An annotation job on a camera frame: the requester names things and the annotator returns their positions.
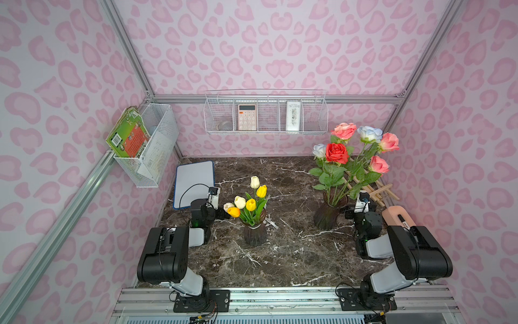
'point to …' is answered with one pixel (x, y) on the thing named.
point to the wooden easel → (378, 192)
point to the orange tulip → (233, 212)
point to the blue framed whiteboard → (193, 181)
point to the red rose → (332, 175)
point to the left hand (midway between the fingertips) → (221, 197)
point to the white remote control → (293, 116)
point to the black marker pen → (404, 223)
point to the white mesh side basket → (146, 169)
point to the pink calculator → (247, 117)
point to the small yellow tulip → (251, 206)
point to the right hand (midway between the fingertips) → (354, 194)
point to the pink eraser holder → (391, 218)
